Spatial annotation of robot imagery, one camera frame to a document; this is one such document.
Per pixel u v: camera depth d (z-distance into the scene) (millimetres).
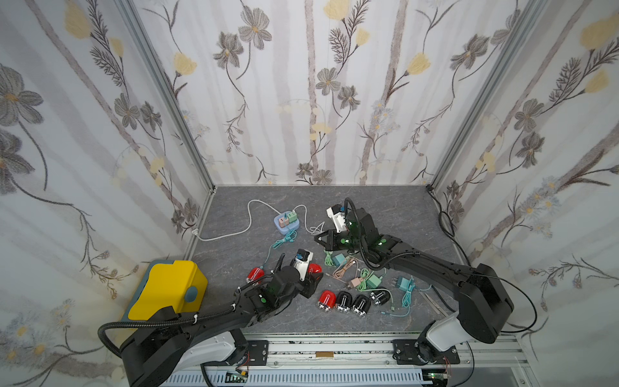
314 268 788
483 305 432
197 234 1053
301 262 702
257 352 734
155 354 409
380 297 834
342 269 906
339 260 915
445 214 1133
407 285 847
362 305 816
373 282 866
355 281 860
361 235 629
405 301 819
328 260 932
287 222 1005
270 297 622
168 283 752
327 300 819
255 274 880
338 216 745
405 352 735
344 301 819
